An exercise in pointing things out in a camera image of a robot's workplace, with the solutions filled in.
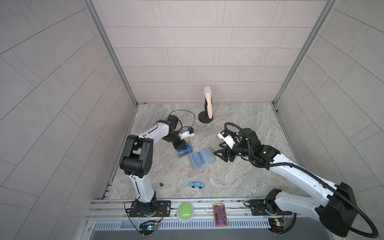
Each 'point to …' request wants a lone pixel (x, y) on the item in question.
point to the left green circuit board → (148, 227)
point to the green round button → (185, 211)
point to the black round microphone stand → (203, 116)
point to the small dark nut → (161, 184)
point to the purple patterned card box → (220, 215)
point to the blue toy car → (197, 184)
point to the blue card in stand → (183, 151)
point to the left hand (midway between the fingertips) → (187, 143)
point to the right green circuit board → (277, 224)
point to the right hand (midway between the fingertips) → (217, 151)
